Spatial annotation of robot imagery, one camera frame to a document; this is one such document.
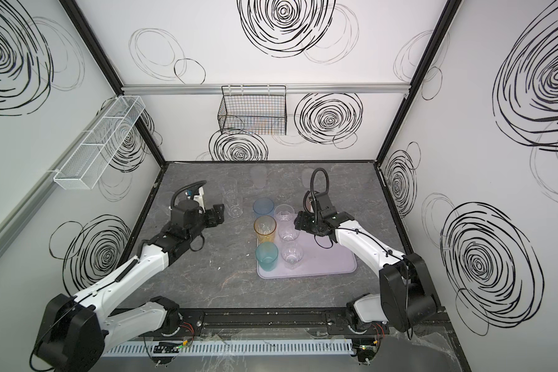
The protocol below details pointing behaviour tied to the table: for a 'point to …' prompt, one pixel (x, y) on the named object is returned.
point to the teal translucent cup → (266, 254)
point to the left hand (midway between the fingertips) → (218, 206)
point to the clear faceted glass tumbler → (287, 230)
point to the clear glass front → (291, 254)
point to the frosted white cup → (258, 174)
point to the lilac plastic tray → (323, 258)
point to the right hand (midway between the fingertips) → (298, 223)
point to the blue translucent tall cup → (263, 206)
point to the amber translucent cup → (265, 226)
